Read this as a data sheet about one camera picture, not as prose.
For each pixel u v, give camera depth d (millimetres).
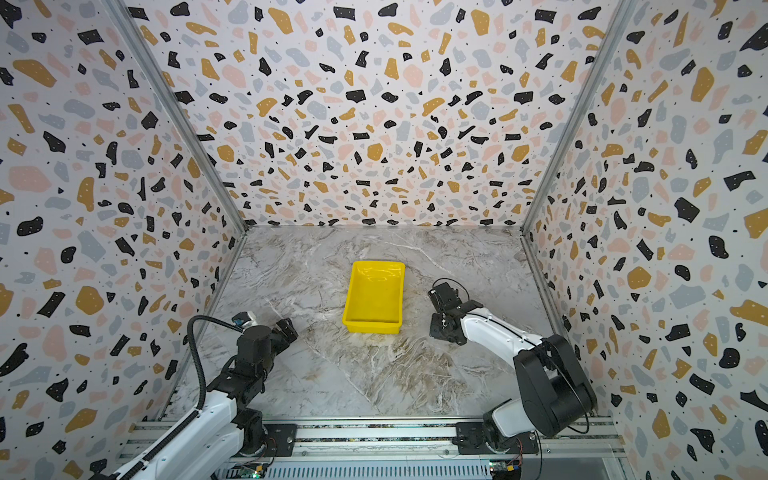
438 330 813
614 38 745
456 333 642
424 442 749
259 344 648
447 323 654
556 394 435
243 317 750
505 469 715
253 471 702
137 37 729
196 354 575
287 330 780
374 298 1006
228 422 570
